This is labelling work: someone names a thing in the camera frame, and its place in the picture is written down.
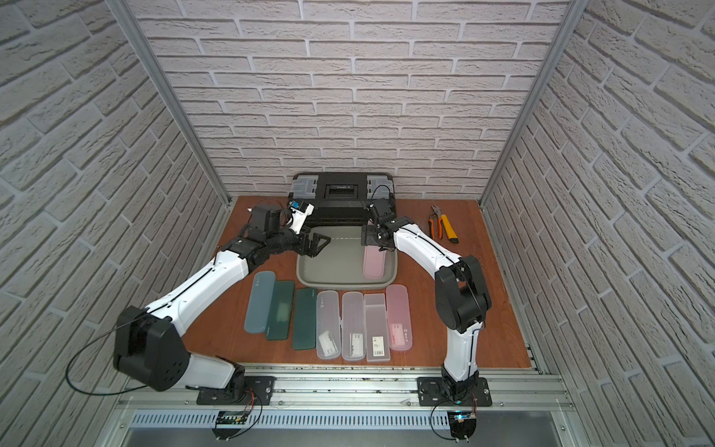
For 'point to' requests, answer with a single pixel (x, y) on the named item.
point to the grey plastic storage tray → (339, 264)
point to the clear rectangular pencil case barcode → (377, 341)
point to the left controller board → (229, 417)
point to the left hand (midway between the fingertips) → (322, 230)
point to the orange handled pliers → (436, 213)
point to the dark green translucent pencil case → (278, 322)
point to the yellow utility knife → (451, 232)
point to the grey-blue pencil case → (260, 302)
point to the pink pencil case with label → (398, 318)
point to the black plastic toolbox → (340, 198)
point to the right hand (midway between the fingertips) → (379, 236)
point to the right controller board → (462, 424)
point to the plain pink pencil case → (374, 262)
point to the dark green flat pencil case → (304, 319)
